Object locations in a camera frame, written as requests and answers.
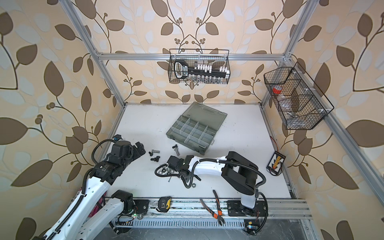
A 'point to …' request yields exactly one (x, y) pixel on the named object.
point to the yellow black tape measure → (164, 204)
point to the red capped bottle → (277, 89)
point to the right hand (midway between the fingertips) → (187, 171)
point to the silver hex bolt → (155, 151)
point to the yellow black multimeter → (276, 162)
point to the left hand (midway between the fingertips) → (137, 147)
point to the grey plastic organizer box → (196, 128)
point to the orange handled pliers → (219, 215)
